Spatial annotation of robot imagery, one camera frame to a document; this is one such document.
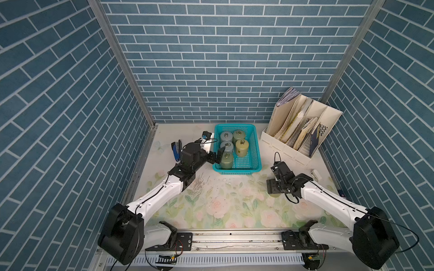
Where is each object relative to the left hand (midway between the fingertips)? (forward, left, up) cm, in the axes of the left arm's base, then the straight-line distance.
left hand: (221, 145), depth 80 cm
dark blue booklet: (+17, -58, -14) cm, 62 cm away
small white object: (-5, -53, -20) cm, 57 cm away
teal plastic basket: (+4, -18, -23) cm, 30 cm away
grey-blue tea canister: (+10, -5, -14) cm, 17 cm away
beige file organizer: (+19, -45, -7) cm, 49 cm away
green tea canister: (+19, -10, -14) cm, 25 cm away
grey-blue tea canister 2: (+18, -3, -14) cm, 23 cm away
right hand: (-12, -28, -19) cm, 36 cm away
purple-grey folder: (+33, -40, +7) cm, 52 cm away
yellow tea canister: (+10, -12, -16) cm, 23 cm away
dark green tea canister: (0, -3, -16) cm, 16 cm away
